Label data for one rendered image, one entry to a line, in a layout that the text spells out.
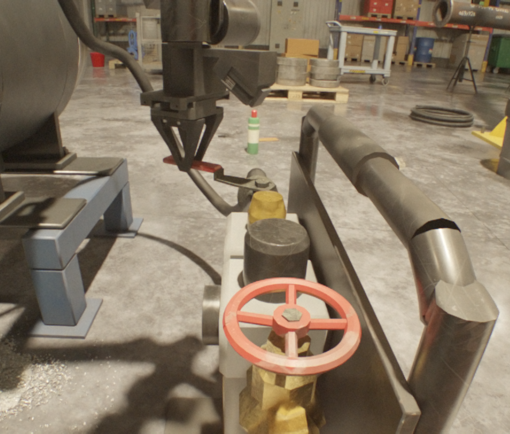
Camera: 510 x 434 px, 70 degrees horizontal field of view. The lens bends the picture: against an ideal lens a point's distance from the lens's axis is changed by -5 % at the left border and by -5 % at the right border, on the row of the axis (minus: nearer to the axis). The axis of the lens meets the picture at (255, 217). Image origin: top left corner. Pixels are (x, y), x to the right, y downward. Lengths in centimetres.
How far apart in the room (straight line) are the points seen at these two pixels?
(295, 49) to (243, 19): 490
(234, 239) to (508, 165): 222
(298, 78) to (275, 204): 415
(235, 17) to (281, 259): 32
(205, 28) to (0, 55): 56
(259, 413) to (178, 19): 38
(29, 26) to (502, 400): 131
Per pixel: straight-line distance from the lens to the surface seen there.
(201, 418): 78
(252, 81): 42
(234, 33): 50
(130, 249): 128
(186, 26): 45
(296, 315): 20
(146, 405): 82
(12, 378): 94
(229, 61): 43
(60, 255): 89
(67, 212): 95
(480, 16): 731
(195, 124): 45
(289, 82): 449
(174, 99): 43
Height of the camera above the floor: 64
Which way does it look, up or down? 26 degrees down
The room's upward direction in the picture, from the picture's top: 3 degrees clockwise
